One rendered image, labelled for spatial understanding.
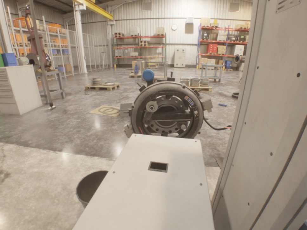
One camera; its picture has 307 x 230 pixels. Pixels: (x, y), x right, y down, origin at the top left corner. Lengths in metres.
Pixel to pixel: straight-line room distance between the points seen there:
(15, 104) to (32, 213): 3.25
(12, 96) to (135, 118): 3.55
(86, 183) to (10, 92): 3.58
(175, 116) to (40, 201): 1.53
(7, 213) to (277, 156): 1.92
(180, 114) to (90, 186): 1.02
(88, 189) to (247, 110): 1.23
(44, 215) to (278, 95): 1.71
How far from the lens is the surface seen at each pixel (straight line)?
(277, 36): 0.42
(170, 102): 1.54
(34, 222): 1.68
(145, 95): 1.38
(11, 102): 4.65
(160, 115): 1.42
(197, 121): 1.53
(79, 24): 13.63
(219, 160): 2.03
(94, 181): 1.35
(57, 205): 1.69
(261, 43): 0.48
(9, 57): 8.26
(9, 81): 4.45
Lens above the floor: 1.21
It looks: 22 degrees down
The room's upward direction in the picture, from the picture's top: straight up
